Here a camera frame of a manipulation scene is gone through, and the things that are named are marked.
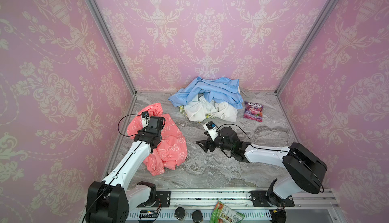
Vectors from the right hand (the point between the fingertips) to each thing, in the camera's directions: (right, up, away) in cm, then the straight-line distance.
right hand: (201, 137), depth 83 cm
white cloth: (-2, +14, +20) cm, 24 cm away
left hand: (-30, +3, 0) cm, 30 cm away
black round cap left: (-9, -28, -20) cm, 35 cm away
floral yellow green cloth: (-14, +15, +27) cm, 33 cm away
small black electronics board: (-26, -35, -10) cm, 45 cm away
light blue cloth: (+17, +27, +22) cm, 39 cm away
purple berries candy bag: (+37, +13, +23) cm, 45 cm away
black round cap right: (-2, -29, -21) cm, 35 cm away
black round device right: (+36, -35, -11) cm, 52 cm away
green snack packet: (+9, -32, -15) cm, 36 cm away
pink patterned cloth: (-17, -8, +3) cm, 19 cm away
